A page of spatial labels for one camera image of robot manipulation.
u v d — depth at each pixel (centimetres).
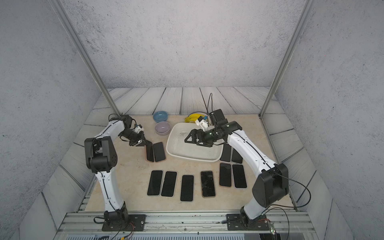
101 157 57
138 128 96
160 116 119
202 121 73
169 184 85
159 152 100
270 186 42
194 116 115
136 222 73
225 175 89
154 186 87
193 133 68
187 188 83
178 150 101
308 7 70
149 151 103
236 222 73
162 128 109
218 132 58
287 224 71
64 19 73
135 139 89
